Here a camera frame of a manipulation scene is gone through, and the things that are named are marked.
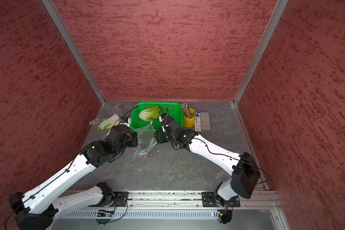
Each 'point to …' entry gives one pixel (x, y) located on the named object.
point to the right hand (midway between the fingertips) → (158, 137)
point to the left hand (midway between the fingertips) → (135, 137)
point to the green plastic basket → (175, 110)
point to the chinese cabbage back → (151, 113)
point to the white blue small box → (198, 122)
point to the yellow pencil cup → (189, 122)
